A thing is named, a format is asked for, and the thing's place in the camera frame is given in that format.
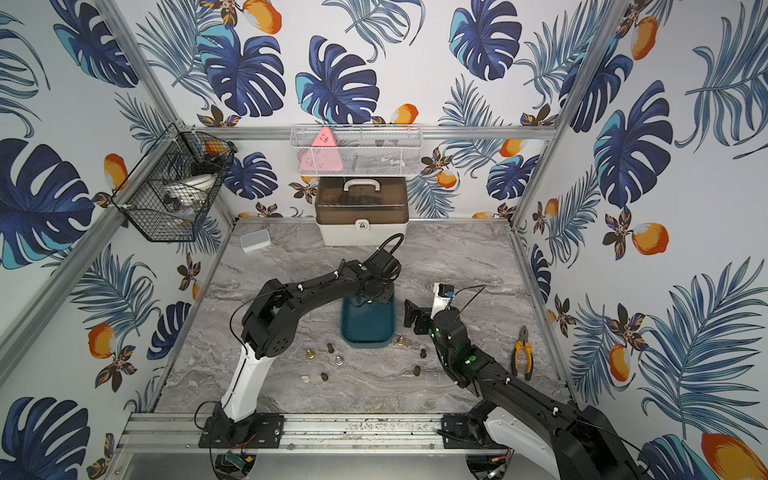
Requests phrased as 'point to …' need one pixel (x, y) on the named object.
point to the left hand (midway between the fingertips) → (384, 288)
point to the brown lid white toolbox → (360, 210)
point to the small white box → (255, 240)
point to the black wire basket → (167, 197)
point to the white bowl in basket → (197, 186)
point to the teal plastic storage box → (368, 325)
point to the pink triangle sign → (322, 156)
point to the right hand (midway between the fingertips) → (422, 300)
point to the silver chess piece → (339, 360)
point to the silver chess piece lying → (305, 379)
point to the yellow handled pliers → (522, 341)
